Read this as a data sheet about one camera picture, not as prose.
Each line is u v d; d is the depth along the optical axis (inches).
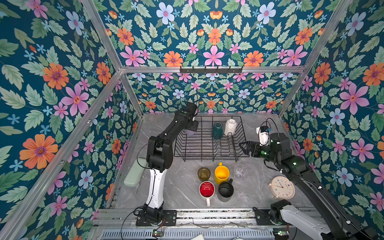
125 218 28.0
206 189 32.3
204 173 34.5
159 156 22.9
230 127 38.6
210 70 36.6
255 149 24.7
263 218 28.7
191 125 35.3
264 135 25.7
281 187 31.6
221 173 34.1
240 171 34.5
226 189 32.3
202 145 39.8
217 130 37.5
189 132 37.8
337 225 15.5
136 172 33.6
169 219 28.9
